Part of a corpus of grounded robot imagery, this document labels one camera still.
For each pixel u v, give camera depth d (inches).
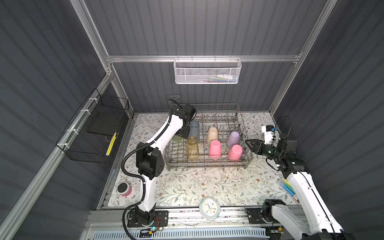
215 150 34.2
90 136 28.4
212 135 36.3
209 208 29.1
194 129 36.2
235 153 32.8
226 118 43.9
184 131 31.7
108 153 26.2
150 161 20.4
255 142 26.7
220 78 36.0
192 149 35.9
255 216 29.0
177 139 31.9
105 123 29.0
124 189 30.5
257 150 25.8
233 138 35.1
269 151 25.2
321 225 15.5
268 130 26.6
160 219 28.5
